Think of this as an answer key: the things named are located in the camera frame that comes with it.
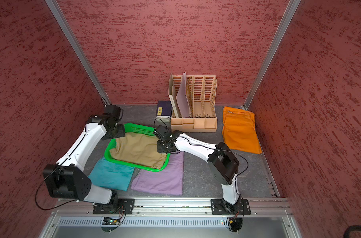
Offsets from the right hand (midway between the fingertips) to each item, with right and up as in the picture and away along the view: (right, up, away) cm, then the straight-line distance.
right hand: (163, 151), depth 86 cm
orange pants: (+52, +10, +18) cm, 56 cm away
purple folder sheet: (+11, +33, +17) cm, 39 cm away
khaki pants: (-15, 0, +4) cm, 16 cm away
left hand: (-27, +9, -5) cm, 28 cm away
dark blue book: (-4, +27, +31) cm, 42 cm away
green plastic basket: (-17, +13, +9) cm, 23 cm away
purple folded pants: (+4, -16, -5) cm, 17 cm away
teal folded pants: (-30, -14, -2) cm, 33 cm away
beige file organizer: (+26, +40, +28) cm, 56 cm away
